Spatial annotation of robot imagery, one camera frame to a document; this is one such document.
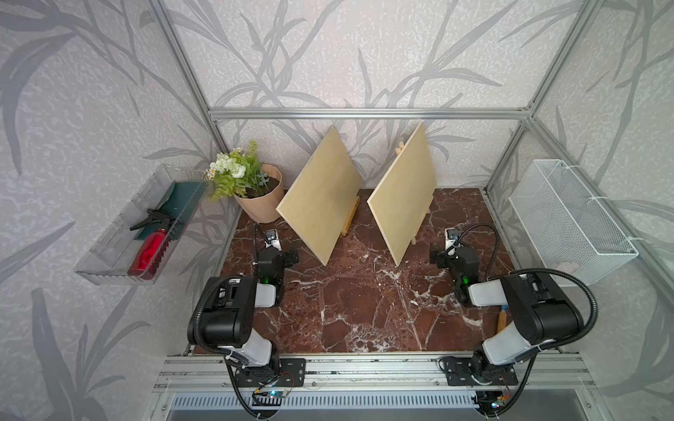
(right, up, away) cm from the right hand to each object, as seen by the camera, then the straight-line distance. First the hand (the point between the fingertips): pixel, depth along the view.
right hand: (445, 240), depth 95 cm
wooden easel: (-35, +7, +10) cm, 37 cm away
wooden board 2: (-14, +16, +13) cm, 24 cm away
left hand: (-61, -1, -1) cm, 61 cm away
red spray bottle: (-79, 0, -37) cm, 88 cm away
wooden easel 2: (-3, +13, +11) cm, 17 cm away
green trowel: (-82, +13, -24) cm, 86 cm away
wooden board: (-45, +15, -3) cm, 47 cm away
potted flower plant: (-71, +19, +5) cm, 74 cm away
